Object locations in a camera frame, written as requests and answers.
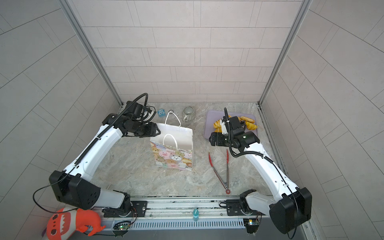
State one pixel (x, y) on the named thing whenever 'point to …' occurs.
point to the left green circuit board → (123, 227)
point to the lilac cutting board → (211, 116)
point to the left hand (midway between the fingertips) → (160, 130)
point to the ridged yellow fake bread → (217, 126)
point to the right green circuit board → (250, 221)
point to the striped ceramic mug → (188, 113)
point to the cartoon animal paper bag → (172, 148)
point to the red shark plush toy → (63, 222)
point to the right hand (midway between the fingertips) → (215, 139)
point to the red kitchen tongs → (226, 185)
